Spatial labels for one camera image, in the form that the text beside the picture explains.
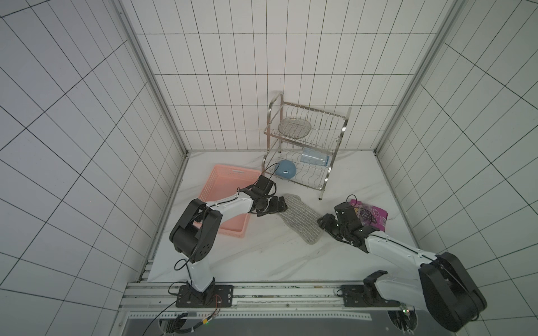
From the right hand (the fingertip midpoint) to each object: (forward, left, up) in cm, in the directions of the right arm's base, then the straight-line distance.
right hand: (313, 222), depth 88 cm
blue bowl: (+26, +12, +4) cm, 29 cm away
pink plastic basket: (+22, +45, -2) cm, 50 cm away
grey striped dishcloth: (+2, +5, 0) cm, 5 cm away
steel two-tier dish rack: (+23, +6, +26) cm, 35 cm away
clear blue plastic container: (+35, -1, +5) cm, 36 cm away
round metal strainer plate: (+34, +9, +24) cm, 43 cm away
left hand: (+4, +16, +1) cm, 17 cm away
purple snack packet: (+3, -24, +3) cm, 24 cm away
